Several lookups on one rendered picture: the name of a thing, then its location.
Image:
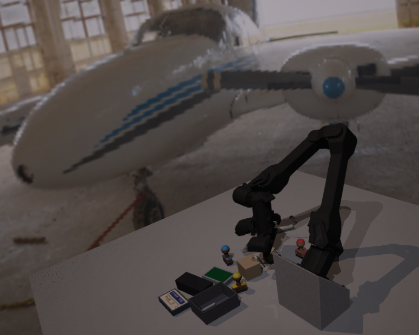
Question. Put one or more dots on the tan box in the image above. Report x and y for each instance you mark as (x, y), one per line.
(249, 267)

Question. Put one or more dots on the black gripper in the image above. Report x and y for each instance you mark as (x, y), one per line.
(265, 227)

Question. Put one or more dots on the beige paper card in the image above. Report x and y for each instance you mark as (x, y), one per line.
(266, 265)

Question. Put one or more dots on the green-handled pass stamp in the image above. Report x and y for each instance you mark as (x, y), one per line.
(268, 259)

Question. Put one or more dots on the rubber stamp with blue ball handle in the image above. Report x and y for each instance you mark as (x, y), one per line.
(226, 258)

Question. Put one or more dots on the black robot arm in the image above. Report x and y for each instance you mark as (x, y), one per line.
(325, 223)

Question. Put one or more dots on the red rubber stamp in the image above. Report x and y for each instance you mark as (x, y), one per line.
(299, 251)

